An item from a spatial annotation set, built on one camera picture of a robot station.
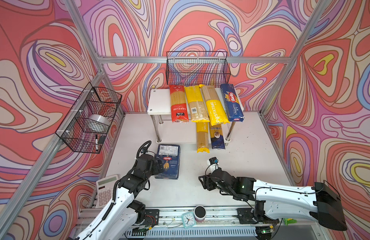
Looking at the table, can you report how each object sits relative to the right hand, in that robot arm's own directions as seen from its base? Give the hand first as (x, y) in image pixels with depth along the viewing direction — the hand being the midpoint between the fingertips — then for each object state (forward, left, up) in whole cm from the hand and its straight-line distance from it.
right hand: (204, 181), depth 78 cm
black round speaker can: (-14, +4, -2) cm, 15 cm away
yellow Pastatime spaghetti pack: (+27, -1, +2) cm, 27 cm away
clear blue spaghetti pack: (+28, -11, +1) cm, 30 cm away
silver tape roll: (+24, +51, +25) cm, 61 cm away
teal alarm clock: (-16, +9, -6) cm, 20 cm away
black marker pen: (+14, +53, +19) cm, 58 cm away
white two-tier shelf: (+41, +25, -6) cm, 48 cm away
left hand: (+10, +26, +3) cm, 28 cm away
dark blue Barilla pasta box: (+16, +19, 0) cm, 25 cm away
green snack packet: (-18, -40, -8) cm, 44 cm away
